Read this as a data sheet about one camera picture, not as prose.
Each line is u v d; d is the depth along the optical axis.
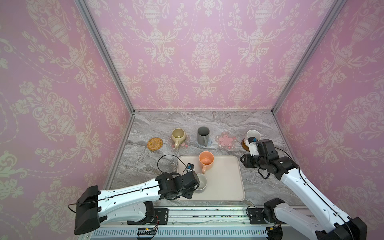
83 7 0.70
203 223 0.73
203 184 0.84
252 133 0.97
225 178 0.89
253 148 0.71
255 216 0.73
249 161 0.70
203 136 0.93
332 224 0.39
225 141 1.03
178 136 1.02
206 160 0.92
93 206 0.42
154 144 1.02
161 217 0.74
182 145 1.00
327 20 0.73
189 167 0.69
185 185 0.56
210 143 1.02
